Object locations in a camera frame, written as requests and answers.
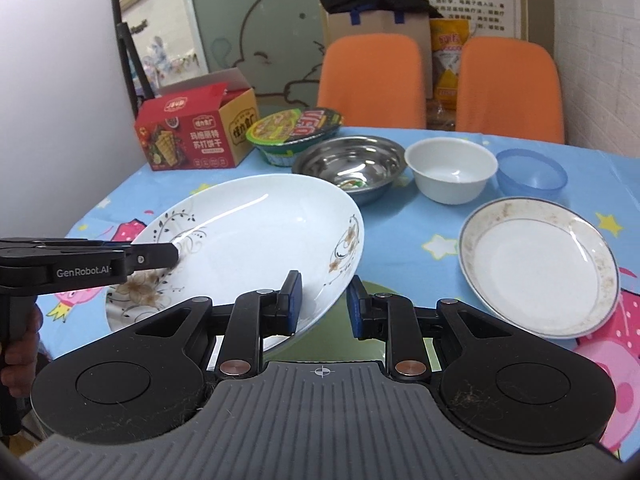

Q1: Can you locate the white ceramic bowl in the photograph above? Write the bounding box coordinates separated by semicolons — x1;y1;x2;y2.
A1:
405;136;498;206

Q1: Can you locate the person's left hand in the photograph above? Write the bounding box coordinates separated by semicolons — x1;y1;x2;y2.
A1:
1;304;42;399

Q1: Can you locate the green plastic plate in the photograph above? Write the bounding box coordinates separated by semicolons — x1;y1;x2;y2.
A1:
265;294;385;362

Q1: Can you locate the red cracker box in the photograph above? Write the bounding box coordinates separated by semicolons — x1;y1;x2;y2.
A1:
134;67;260;171

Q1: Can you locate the stainless steel bowl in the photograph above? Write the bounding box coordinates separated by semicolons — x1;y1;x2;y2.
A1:
292;136;407;206

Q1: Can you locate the white gold-rimmed plate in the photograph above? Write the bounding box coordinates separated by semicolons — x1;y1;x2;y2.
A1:
458;197;620;339

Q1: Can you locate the green instant noodle bowl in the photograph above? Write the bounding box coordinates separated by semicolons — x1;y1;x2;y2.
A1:
246;107;343;167

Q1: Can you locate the blue plastic bowl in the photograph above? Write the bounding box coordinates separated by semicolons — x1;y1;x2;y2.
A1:
496;148;568;200

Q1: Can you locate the left orange chair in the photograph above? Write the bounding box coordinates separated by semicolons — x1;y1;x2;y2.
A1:
317;34;426;129

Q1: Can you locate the orange chair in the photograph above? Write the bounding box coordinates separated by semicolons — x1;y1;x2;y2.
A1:
317;34;426;129
456;37;565;144

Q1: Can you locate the right orange chair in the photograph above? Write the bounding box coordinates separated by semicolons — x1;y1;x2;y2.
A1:
456;37;565;144

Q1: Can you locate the yellow snack bag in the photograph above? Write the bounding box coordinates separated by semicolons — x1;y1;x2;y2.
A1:
430;18;471;110

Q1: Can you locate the brown paper bag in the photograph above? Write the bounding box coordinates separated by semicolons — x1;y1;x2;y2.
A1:
326;10;434;100

